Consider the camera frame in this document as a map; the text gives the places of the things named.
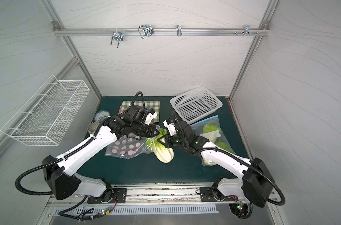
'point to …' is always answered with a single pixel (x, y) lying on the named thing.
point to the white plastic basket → (195, 104)
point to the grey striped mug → (92, 127)
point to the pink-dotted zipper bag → (129, 147)
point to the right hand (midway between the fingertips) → (158, 139)
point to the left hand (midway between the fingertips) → (159, 133)
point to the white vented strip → (91, 212)
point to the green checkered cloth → (155, 105)
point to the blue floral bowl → (100, 115)
